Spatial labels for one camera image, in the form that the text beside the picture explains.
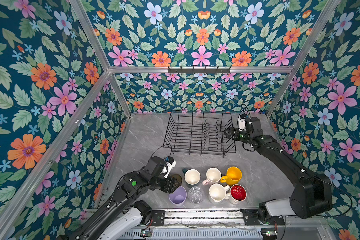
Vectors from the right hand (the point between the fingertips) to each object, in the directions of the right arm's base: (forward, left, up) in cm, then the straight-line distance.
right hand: (231, 130), depth 85 cm
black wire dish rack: (+13, +20, -18) cm, 30 cm away
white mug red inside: (-30, -2, -18) cm, 35 cm away
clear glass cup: (-30, +21, -19) cm, 41 cm away
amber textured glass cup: (-23, +30, -14) cm, 41 cm away
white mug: (-30, +9, -16) cm, 35 cm away
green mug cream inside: (-21, +23, -17) cm, 35 cm away
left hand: (-29, +30, -2) cm, 41 cm away
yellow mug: (-19, -2, -18) cm, 26 cm away
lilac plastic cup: (-31, +31, -20) cm, 48 cm away
